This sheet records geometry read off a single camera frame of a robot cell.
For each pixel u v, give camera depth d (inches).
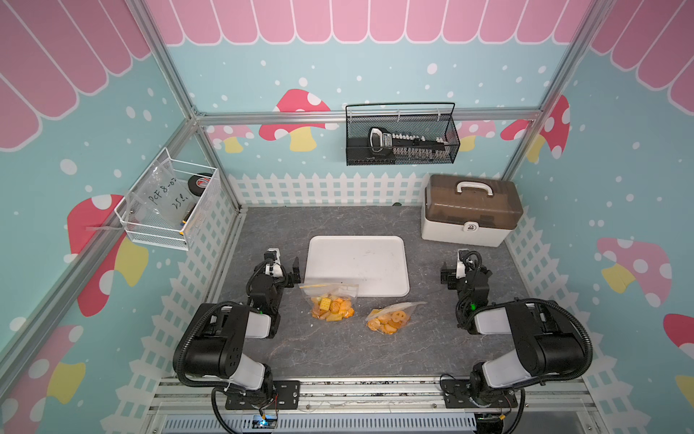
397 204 49.1
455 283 32.7
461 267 31.6
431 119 36.0
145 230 24.9
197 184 31.7
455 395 29.0
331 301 35.2
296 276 33.5
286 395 29.2
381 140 35.2
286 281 30.0
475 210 35.5
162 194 26.8
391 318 34.3
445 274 33.8
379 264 39.4
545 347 17.4
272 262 29.5
